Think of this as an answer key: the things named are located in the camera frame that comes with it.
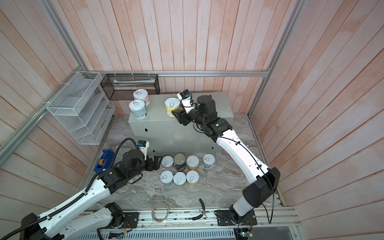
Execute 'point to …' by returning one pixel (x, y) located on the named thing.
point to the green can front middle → (179, 178)
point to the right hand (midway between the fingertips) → (176, 108)
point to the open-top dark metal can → (180, 161)
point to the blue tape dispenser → (105, 161)
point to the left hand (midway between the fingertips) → (155, 160)
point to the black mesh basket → (121, 86)
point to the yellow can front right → (192, 178)
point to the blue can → (166, 178)
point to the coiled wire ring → (155, 219)
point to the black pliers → (204, 211)
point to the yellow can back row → (192, 162)
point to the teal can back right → (208, 160)
